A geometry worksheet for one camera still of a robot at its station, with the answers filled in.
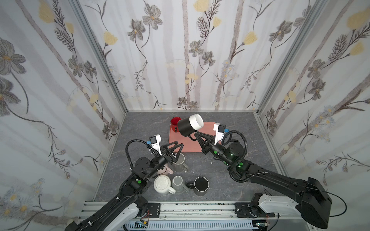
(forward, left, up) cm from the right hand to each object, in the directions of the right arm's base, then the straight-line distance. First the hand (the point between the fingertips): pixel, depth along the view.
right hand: (195, 132), depth 62 cm
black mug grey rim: (-16, -5, -27) cm, 32 cm away
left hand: (-2, +8, -6) cm, 10 cm away
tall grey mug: (-4, +7, -31) cm, 32 cm away
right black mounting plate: (-26, -27, -32) cm, 50 cm away
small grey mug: (-16, +7, -27) cm, 32 cm away
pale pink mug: (-13, +12, -12) cm, 22 cm away
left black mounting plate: (-27, +18, -35) cm, 48 cm away
